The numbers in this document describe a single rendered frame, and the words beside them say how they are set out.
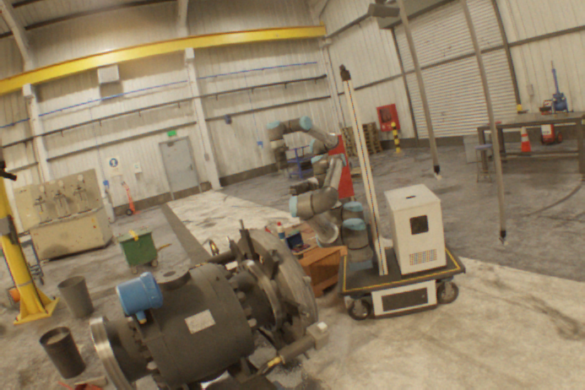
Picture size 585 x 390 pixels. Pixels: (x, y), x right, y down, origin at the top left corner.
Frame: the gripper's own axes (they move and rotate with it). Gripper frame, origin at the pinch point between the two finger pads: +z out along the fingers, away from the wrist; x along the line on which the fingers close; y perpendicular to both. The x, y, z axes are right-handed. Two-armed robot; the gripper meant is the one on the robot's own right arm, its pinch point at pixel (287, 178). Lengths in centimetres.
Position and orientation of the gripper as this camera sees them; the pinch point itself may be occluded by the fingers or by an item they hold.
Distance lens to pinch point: 212.4
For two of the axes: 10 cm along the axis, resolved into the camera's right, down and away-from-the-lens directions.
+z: 2.2, 9.7, 1.2
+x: -8.1, 2.5, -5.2
